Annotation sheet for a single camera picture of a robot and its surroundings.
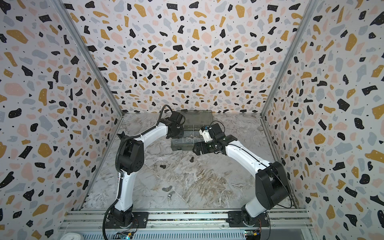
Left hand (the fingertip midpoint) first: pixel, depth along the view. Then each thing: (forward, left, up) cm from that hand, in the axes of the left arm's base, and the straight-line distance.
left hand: (182, 133), depth 101 cm
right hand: (-17, -12, +7) cm, 22 cm away
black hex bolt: (-21, +11, -6) cm, 24 cm away
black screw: (-17, -7, -6) cm, 20 cm away
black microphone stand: (-13, +31, +14) cm, 36 cm away
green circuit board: (-55, +24, -7) cm, 61 cm away
